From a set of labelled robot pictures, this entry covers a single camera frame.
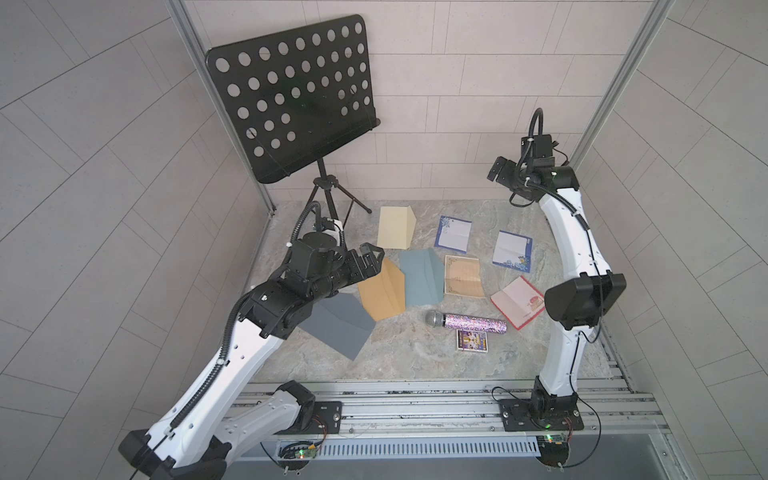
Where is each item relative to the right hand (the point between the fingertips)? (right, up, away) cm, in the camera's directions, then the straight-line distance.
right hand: (500, 172), depth 85 cm
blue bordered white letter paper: (+11, -24, +18) cm, 32 cm away
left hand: (-34, -22, -20) cm, 45 cm away
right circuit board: (+7, -68, -16) cm, 70 cm away
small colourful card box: (-9, -48, -3) cm, 48 cm away
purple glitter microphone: (-18, -42, -2) cm, 46 cm away
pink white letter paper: (+8, -39, +5) cm, 40 cm away
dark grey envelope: (-47, -44, +3) cm, 65 cm away
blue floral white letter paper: (-9, -18, +24) cm, 32 cm away
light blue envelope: (-21, -32, +11) cm, 40 cm away
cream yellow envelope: (-30, -16, +27) cm, 43 cm away
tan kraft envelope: (-34, -37, +8) cm, 51 cm away
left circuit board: (-52, -67, -20) cm, 87 cm away
